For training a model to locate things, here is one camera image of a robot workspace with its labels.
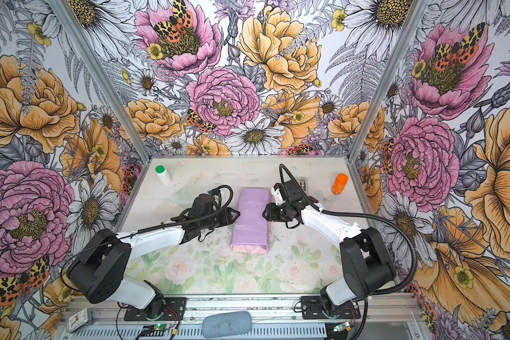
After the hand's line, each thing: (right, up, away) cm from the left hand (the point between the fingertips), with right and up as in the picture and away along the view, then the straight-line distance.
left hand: (236, 219), depth 88 cm
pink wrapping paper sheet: (+6, -4, -1) cm, 7 cm away
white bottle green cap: (-38, +19, +17) cm, 45 cm away
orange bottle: (+47, +14, +12) cm, 50 cm away
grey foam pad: (-1, -29, -20) cm, 35 cm away
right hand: (+14, 0, -2) cm, 14 cm away
